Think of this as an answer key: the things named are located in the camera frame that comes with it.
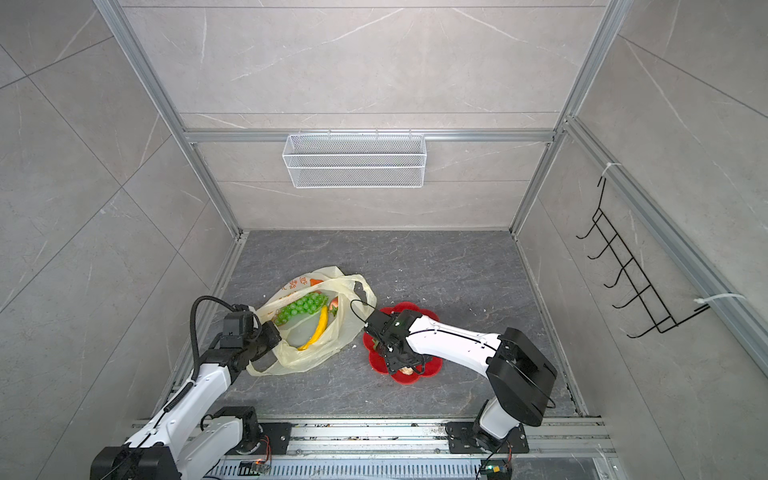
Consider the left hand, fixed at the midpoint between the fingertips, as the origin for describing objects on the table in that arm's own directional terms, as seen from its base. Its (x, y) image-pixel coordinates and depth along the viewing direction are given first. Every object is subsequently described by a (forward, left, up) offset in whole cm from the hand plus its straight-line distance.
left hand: (279, 324), depth 87 cm
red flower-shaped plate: (-10, -29, -6) cm, 32 cm away
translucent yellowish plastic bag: (+7, -23, +2) cm, 24 cm away
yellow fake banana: (-1, -11, -4) cm, 12 cm away
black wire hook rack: (-4, -88, +26) cm, 92 cm away
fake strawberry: (+7, -16, -2) cm, 17 cm away
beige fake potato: (-14, -37, -3) cm, 40 cm away
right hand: (-11, -37, -2) cm, 39 cm away
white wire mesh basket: (+49, -23, +23) cm, 59 cm away
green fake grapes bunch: (+7, -8, -1) cm, 11 cm away
